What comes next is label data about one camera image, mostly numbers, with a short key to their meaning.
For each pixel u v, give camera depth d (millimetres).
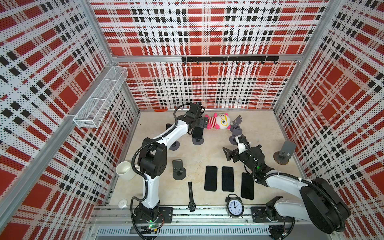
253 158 639
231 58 889
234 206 745
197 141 1043
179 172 840
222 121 1045
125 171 891
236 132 984
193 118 727
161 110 1243
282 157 923
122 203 767
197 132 924
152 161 532
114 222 726
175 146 1012
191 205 766
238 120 1041
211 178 862
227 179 880
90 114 889
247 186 822
